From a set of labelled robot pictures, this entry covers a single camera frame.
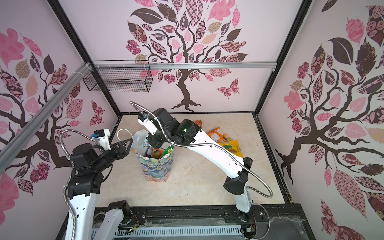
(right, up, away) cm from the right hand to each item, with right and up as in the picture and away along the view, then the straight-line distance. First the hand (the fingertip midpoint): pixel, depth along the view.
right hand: (149, 134), depth 64 cm
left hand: (-10, -5, +4) cm, 12 cm away
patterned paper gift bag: (+2, -14, +5) cm, 15 cm away
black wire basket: (-30, +37, +30) cm, 56 cm away
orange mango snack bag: (-2, -12, +20) cm, 23 cm away
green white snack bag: (+6, -9, +11) cm, 15 cm away
